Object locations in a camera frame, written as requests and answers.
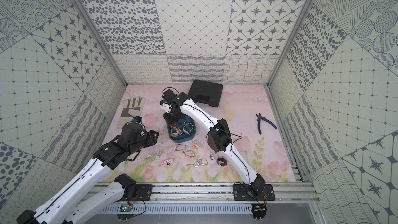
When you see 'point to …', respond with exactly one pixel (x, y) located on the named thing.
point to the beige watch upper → (174, 150)
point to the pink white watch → (166, 163)
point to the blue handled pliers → (258, 120)
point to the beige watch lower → (187, 155)
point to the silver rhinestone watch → (202, 162)
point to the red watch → (174, 125)
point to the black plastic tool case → (205, 92)
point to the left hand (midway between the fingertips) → (158, 135)
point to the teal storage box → (177, 135)
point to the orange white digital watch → (196, 144)
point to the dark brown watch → (223, 159)
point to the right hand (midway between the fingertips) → (171, 123)
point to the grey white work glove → (132, 107)
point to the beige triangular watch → (186, 130)
